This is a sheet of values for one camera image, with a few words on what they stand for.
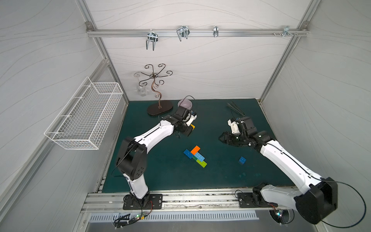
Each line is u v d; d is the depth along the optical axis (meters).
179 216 0.70
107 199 0.76
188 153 0.90
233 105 1.15
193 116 0.80
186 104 1.12
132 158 0.46
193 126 0.89
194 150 0.91
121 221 0.69
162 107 1.15
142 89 0.99
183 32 0.76
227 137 0.69
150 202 0.73
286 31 0.76
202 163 0.86
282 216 0.72
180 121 0.69
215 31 0.78
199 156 0.88
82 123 0.68
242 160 0.88
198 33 0.79
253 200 0.71
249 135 0.60
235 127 0.71
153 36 0.78
